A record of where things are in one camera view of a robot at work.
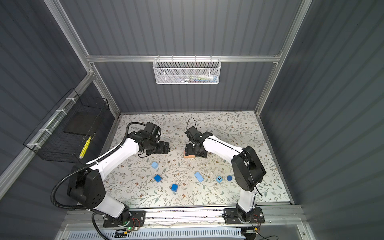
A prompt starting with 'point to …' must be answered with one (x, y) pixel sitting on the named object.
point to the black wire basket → (50, 143)
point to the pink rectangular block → (189, 156)
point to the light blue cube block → (154, 165)
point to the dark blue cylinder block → (229, 178)
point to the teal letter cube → (219, 179)
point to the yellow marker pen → (85, 147)
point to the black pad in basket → (82, 122)
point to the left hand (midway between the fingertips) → (163, 149)
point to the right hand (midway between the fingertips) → (193, 154)
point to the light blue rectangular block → (198, 176)
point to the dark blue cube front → (174, 187)
